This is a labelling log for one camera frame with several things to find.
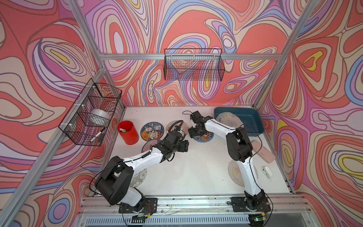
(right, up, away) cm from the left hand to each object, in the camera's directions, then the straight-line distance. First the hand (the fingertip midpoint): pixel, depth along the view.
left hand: (185, 143), depth 87 cm
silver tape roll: (-43, +16, -18) cm, 50 cm away
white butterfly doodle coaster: (+35, +15, +20) cm, 43 cm away
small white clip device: (+48, -16, -5) cm, 51 cm away
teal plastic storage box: (+54, +12, +23) cm, 60 cm away
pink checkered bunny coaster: (-4, +12, -14) cm, 19 cm away
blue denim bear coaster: (+14, +1, +12) cm, 18 cm away
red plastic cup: (-36, +7, 0) cm, 37 cm away
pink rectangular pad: (+52, -7, +3) cm, 52 cm away
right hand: (+8, +2, +15) cm, 17 cm away
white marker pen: (-47, +6, -17) cm, 50 cm away
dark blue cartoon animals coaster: (-25, +6, +17) cm, 31 cm away
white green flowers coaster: (-28, -20, -5) cm, 35 cm away
